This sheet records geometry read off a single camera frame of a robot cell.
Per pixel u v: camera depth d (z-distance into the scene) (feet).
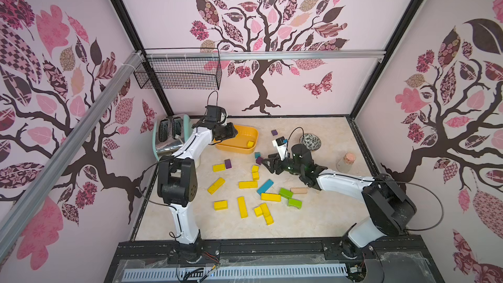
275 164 2.47
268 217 2.68
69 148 1.74
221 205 2.75
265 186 3.00
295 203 2.81
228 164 3.21
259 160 3.29
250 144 3.40
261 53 3.12
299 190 2.92
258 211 2.68
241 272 2.29
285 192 2.87
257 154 3.32
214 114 2.45
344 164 2.95
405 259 2.38
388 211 1.46
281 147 2.49
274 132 3.71
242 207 2.79
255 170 3.11
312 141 3.49
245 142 3.45
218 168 3.19
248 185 2.98
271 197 2.88
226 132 2.73
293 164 2.35
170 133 2.94
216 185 3.02
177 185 1.67
